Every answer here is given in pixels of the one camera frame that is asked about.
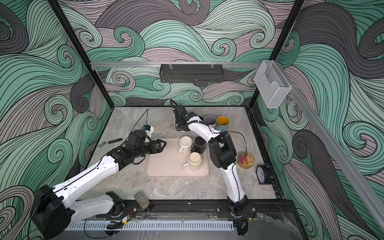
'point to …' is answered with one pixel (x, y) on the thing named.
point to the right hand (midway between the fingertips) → (181, 125)
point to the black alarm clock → (264, 174)
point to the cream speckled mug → (194, 162)
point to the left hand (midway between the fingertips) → (162, 142)
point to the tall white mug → (186, 143)
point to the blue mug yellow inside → (222, 124)
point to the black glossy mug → (200, 145)
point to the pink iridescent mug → (211, 121)
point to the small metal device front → (142, 200)
